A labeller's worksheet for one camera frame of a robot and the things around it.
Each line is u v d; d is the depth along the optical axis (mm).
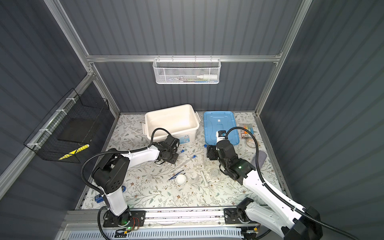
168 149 756
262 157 919
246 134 1051
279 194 439
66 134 697
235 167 545
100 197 771
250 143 1016
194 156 957
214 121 1161
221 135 666
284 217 402
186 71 1238
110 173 484
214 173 915
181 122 1125
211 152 680
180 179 852
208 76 866
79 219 758
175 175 871
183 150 987
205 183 838
